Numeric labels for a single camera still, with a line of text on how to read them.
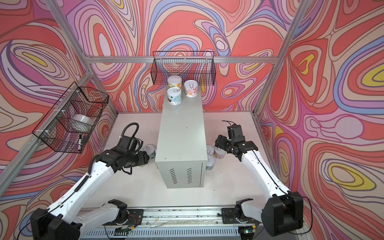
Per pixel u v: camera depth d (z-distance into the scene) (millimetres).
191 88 766
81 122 700
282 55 861
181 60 883
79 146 716
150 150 920
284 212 388
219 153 905
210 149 592
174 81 766
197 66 964
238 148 567
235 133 616
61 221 375
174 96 731
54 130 666
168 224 729
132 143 618
